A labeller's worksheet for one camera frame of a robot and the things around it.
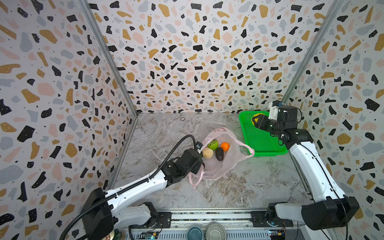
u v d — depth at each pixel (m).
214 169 0.91
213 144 0.95
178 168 0.57
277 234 0.72
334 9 0.72
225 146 0.97
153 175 0.49
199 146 0.68
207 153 0.92
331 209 0.38
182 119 1.18
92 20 0.73
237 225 0.73
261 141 1.05
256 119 0.71
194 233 0.71
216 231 0.71
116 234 0.62
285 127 0.56
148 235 0.70
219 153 0.95
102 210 0.39
